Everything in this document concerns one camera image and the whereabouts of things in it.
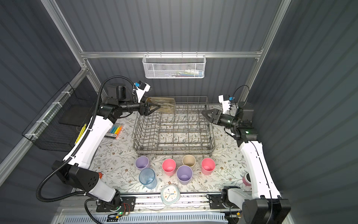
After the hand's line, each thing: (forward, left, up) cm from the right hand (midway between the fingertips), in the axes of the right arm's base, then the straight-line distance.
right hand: (205, 115), depth 67 cm
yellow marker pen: (-4, +63, -6) cm, 63 cm away
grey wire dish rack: (+13, +8, -33) cm, 37 cm away
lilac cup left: (-10, +38, -32) cm, 50 cm away
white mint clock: (-28, +18, -31) cm, 46 cm away
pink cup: (-13, +20, -33) cm, 41 cm away
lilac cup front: (-18, +11, -32) cm, 38 cm away
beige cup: (-10, +8, -29) cm, 32 cm away
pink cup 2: (-12, -3, -34) cm, 36 cm away
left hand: (+7, +25, +2) cm, 26 cm away
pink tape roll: (-21, -24, -31) cm, 44 cm away
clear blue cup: (-19, +33, -34) cm, 51 cm away
